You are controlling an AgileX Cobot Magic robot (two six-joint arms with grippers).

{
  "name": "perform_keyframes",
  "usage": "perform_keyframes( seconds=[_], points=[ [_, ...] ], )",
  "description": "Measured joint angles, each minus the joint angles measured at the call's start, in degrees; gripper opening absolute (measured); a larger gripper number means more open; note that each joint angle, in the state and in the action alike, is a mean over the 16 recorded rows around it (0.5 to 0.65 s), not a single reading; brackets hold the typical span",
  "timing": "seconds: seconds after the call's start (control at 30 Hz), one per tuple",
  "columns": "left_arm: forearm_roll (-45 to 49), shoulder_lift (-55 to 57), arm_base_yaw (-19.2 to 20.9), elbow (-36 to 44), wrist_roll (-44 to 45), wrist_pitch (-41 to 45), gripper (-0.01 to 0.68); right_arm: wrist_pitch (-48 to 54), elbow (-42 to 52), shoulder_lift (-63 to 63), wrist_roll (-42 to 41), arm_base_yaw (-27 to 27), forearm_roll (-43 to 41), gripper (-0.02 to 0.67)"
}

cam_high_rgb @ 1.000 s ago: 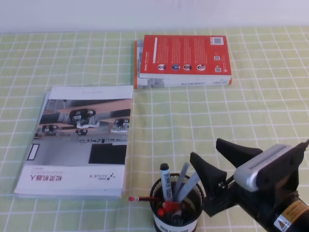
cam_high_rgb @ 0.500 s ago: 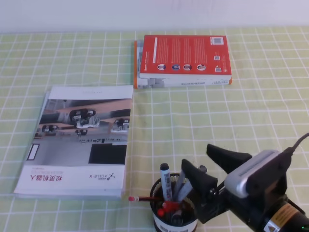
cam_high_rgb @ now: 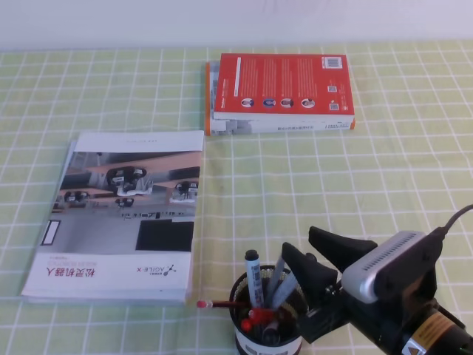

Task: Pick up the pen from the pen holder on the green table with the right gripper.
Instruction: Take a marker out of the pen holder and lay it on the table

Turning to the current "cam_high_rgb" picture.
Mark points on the red back cover book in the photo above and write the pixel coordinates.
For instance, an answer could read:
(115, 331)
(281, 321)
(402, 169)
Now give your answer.
(291, 87)

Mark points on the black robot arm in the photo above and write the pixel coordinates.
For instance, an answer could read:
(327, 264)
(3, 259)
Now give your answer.
(430, 328)

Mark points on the black mesh pen holder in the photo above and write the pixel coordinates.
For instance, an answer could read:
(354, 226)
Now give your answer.
(275, 333)

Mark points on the light blue grey pen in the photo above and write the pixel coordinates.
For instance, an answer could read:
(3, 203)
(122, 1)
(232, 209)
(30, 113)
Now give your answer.
(284, 290)

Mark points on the white robot brochure stack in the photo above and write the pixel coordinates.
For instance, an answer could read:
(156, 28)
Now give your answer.
(121, 226)

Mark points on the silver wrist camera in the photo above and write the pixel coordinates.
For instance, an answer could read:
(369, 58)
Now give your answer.
(393, 266)

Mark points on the red clip pen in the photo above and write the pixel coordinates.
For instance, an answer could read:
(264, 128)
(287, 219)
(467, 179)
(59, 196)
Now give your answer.
(260, 315)

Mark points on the red pencil with eraser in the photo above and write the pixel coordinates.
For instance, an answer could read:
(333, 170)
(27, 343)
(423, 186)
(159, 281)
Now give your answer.
(221, 304)

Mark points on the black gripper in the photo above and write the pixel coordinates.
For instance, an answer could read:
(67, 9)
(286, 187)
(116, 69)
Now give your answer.
(330, 306)

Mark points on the orange spine book underneath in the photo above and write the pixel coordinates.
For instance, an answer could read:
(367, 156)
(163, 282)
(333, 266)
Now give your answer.
(215, 127)

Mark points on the grey slim pen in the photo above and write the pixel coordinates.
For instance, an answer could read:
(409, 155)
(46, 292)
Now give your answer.
(274, 281)

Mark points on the black cap white marker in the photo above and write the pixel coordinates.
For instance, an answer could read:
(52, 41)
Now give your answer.
(254, 279)

